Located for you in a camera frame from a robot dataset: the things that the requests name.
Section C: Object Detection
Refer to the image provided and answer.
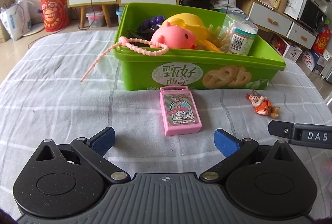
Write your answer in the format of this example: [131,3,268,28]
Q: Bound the grey checked table cloth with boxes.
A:
[0,29,332,222]

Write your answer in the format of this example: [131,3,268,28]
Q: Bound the pink card box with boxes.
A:
[160,86,203,136]

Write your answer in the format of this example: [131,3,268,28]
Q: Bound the white red toy box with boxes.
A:
[270,34,302,62]

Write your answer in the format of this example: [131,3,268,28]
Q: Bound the green plastic bin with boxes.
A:
[113,2,286,91]

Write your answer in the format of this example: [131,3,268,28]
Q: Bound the clear cotton swab jar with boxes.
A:
[219,14,258,55]

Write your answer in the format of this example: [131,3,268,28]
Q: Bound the dark toy in bin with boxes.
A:
[127,29,154,48]

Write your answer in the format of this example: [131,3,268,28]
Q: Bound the pink rubber pig toy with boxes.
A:
[151,21,196,49]

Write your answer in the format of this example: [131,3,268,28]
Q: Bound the clear storage box pink latch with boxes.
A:
[85,11,105,28]

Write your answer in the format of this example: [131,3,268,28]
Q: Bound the black microwave oven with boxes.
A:
[284,0,327,33]

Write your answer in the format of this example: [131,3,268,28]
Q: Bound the yellow toy hat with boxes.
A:
[161,13,209,42]

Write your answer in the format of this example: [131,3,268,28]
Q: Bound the clear storage box blue lid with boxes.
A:
[115,6,124,24]

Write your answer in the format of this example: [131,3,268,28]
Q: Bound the purple toy grapes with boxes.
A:
[138,16,165,31]

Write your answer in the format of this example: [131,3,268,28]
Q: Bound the red cartoon barrel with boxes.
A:
[40,0,70,33]

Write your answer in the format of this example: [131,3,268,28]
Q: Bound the white paper shopping bag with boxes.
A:
[1,0,32,41]

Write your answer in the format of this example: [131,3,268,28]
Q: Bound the small orange figurine keychain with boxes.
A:
[245,91,280,119]

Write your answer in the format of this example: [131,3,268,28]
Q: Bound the pink beaded strap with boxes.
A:
[79,35,170,83]

